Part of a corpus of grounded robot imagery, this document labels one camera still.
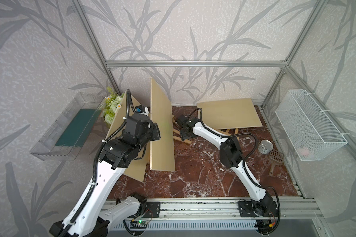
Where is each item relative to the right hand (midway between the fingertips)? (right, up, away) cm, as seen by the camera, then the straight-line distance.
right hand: (188, 134), depth 101 cm
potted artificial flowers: (-42, +20, -21) cm, 51 cm away
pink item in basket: (+57, -6, -29) cm, 64 cm away
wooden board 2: (+34, +14, +19) cm, 42 cm away
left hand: (-14, +7, -35) cm, 39 cm away
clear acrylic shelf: (-57, 0, -43) cm, 71 cm away
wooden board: (-27, -16, -22) cm, 38 cm away
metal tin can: (+48, -7, -10) cm, 50 cm away
